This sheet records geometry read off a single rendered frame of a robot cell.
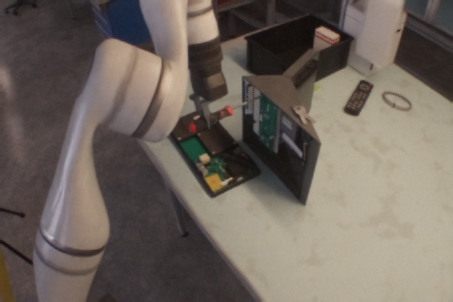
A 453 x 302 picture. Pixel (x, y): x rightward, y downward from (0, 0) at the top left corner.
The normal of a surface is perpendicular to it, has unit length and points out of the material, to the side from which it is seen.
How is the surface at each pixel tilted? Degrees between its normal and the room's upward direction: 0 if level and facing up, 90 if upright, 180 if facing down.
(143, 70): 41
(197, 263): 0
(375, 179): 0
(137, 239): 0
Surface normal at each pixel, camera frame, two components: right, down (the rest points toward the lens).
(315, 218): -0.04, -0.66
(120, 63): 0.46, -0.24
